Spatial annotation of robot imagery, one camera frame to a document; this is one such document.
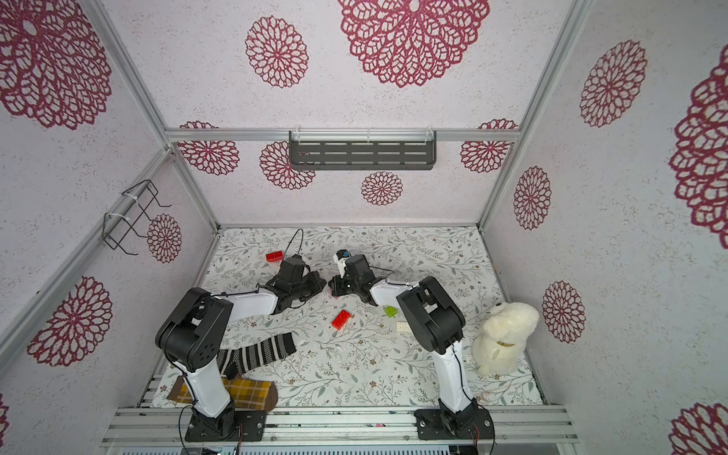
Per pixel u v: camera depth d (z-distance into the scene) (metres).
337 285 0.87
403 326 0.90
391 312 0.94
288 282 0.76
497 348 0.77
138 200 0.79
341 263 0.90
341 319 0.92
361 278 0.80
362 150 0.92
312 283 0.87
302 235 1.18
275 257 1.10
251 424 0.75
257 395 0.79
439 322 0.54
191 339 0.49
